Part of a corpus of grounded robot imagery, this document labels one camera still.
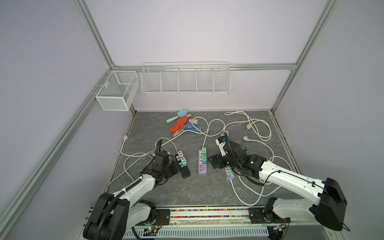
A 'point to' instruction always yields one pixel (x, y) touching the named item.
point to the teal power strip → (222, 135)
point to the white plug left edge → (125, 137)
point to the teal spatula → (180, 114)
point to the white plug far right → (248, 126)
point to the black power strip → (185, 170)
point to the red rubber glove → (179, 124)
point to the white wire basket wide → (186, 78)
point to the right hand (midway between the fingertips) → (214, 157)
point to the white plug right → (246, 138)
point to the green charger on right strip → (228, 172)
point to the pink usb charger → (180, 154)
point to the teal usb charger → (183, 161)
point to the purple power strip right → (232, 176)
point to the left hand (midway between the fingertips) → (180, 168)
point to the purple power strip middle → (202, 167)
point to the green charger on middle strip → (204, 155)
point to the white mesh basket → (117, 92)
